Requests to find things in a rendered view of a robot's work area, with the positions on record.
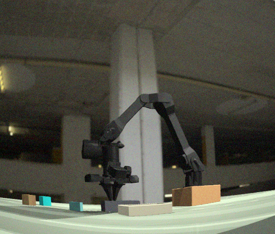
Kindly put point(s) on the teal rectangular block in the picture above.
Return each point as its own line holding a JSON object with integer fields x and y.
{"x": 75, "y": 206}

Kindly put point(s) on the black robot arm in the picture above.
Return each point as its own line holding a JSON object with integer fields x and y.
{"x": 163, "y": 103}

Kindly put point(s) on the white shallow tray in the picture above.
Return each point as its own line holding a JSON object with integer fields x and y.
{"x": 145, "y": 209}

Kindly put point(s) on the cyan cube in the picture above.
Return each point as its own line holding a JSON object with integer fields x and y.
{"x": 45, "y": 200}

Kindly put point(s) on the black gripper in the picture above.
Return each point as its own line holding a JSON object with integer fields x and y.
{"x": 105, "y": 182}

